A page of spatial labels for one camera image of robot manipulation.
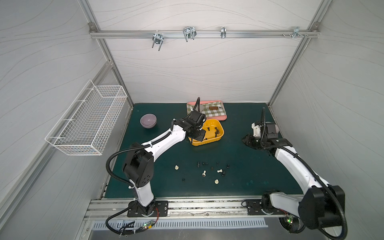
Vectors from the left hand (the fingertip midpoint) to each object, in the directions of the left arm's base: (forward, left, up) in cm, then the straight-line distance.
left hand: (201, 134), depth 86 cm
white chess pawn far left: (-15, +14, -13) cm, 24 cm away
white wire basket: (-8, +55, +17) cm, 58 cm away
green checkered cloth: (+29, -7, -13) cm, 33 cm away
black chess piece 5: (-19, -13, -11) cm, 25 cm away
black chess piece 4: (-13, -17, -14) cm, 25 cm away
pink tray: (+24, -15, -12) cm, 31 cm away
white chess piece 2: (-16, -11, -13) cm, 24 cm away
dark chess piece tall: (+14, -11, -13) cm, 21 cm away
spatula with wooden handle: (+33, -1, -11) cm, 35 cm away
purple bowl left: (+18, +38, -11) cm, 44 cm away
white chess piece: (-19, -2, -13) cm, 23 cm away
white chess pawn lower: (-22, -9, -13) cm, 28 cm away
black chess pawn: (+14, -6, -13) cm, 20 cm away
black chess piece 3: (+10, -11, -12) cm, 19 cm away
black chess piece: (-13, +1, -14) cm, 19 cm away
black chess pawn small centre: (-15, -7, -13) cm, 21 cm away
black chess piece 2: (-12, -2, -13) cm, 18 cm away
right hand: (-2, -25, 0) cm, 25 cm away
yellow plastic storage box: (+12, -10, -14) cm, 21 cm away
